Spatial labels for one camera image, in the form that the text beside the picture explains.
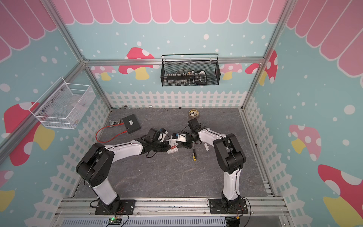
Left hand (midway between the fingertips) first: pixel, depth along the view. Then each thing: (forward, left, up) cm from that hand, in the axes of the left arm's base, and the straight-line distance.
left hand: (170, 149), depth 92 cm
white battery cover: (+4, -24, -3) cm, 25 cm away
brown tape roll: (+34, -16, -3) cm, 38 cm away
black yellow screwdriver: (-1, -15, -2) cm, 15 cm away
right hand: (+5, -5, +1) cm, 8 cm away
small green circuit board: (-39, +26, -6) cm, 47 cm away
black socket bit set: (+33, -6, +31) cm, 46 cm away
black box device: (+23, +33, -2) cm, 40 cm away
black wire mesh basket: (+40, -23, +31) cm, 56 cm away
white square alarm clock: (+1, -2, 0) cm, 3 cm away
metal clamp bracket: (+23, +45, -3) cm, 51 cm away
